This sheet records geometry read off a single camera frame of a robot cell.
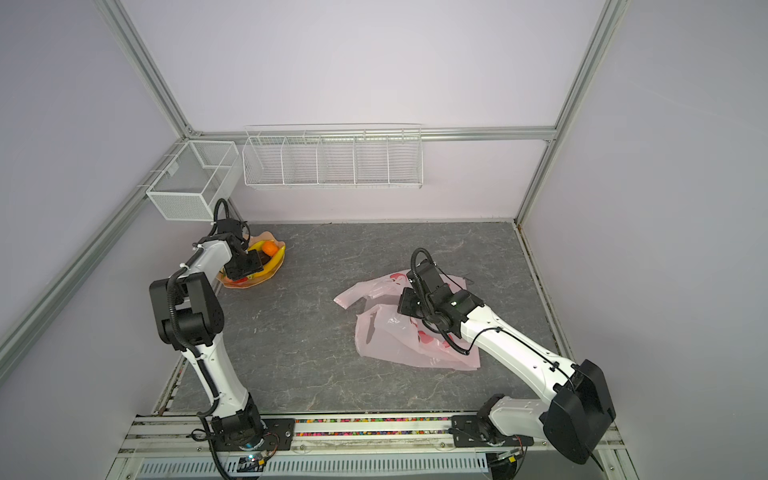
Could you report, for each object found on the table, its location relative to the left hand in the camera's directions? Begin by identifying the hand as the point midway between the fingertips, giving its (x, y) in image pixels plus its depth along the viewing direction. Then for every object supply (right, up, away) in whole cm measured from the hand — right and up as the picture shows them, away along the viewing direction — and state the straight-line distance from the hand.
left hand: (254, 269), depth 98 cm
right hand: (+48, -7, -18) cm, 52 cm away
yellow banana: (-3, +8, +8) cm, 12 cm away
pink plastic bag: (+44, -15, -22) cm, 52 cm away
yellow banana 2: (+4, +1, +5) cm, 6 cm away
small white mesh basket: (-17, +27, -4) cm, 32 cm away
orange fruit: (+2, +7, +7) cm, 10 cm away
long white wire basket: (+33, +38, +2) cm, 51 cm away
